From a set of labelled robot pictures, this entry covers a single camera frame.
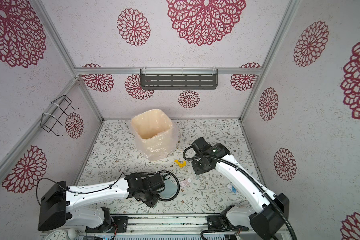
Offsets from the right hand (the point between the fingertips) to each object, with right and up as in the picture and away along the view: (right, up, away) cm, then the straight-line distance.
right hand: (198, 166), depth 76 cm
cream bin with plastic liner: (-22, +16, +6) cm, 28 cm away
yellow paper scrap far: (-9, -3, +19) cm, 21 cm away
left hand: (-23, -19, 0) cm, 30 cm away
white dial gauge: (-64, -29, -8) cm, 71 cm away
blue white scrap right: (+21, -15, +8) cm, 28 cm away
